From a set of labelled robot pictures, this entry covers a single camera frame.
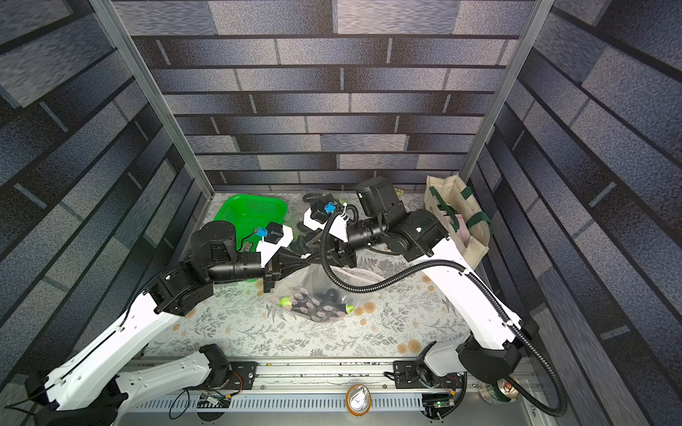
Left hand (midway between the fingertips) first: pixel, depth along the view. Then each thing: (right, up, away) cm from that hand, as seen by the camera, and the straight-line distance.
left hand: (307, 262), depth 56 cm
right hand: (0, +3, +1) cm, 3 cm away
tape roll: (+11, -34, +5) cm, 36 cm away
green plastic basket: (-32, +10, +55) cm, 64 cm away
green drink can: (+45, -33, +6) cm, 56 cm away
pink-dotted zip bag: (-1, -12, +18) cm, 21 cm away
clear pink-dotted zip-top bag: (-1, +19, +58) cm, 61 cm away
